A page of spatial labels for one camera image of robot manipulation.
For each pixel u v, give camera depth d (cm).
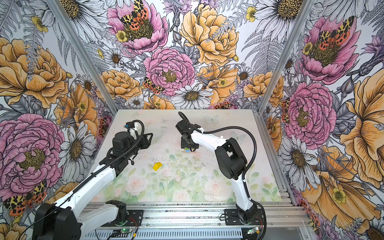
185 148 89
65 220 39
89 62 92
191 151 81
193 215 76
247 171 54
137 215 74
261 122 120
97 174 52
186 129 76
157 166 91
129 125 70
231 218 74
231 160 53
